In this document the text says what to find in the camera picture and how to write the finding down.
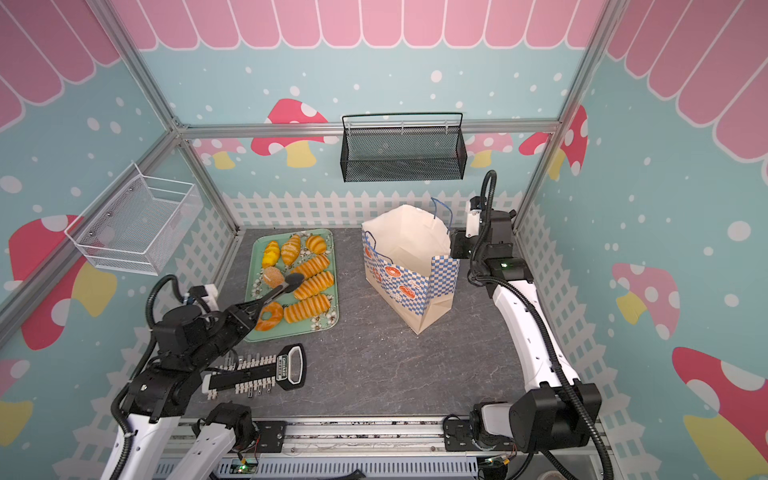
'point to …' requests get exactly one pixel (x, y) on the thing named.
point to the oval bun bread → (273, 277)
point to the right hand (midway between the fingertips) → (456, 231)
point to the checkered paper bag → (407, 260)
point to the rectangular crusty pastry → (306, 308)
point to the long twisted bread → (311, 267)
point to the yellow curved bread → (271, 254)
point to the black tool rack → (253, 375)
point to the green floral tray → (314, 242)
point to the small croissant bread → (291, 249)
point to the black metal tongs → (249, 312)
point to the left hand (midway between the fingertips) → (263, 310)
